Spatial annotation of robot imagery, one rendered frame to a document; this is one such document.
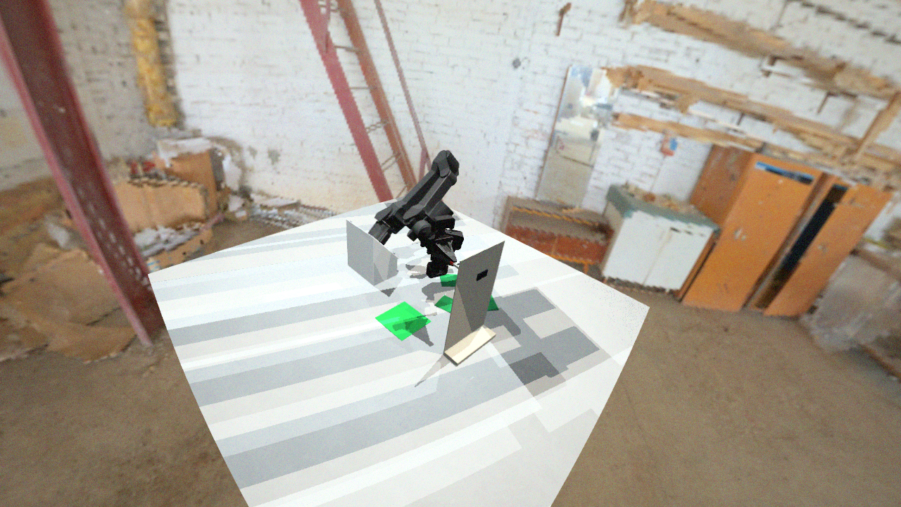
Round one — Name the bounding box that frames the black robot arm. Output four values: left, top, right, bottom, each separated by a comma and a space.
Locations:
368, 150, 464, 253

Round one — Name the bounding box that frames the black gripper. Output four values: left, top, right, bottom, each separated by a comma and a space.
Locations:
420, 215, 457, 279

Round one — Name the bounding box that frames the green translucent square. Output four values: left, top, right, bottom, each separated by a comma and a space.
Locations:
376, 301, 431, 341

